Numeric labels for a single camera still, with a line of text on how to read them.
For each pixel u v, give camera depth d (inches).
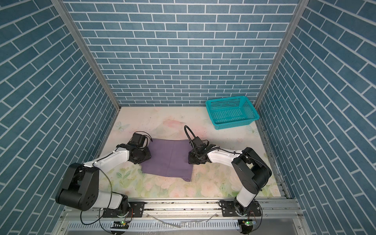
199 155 27.3
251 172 18.2
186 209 29.7
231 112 47.0
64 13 28.4
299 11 28.5
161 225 30.3
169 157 35.3
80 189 16.8
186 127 31.2
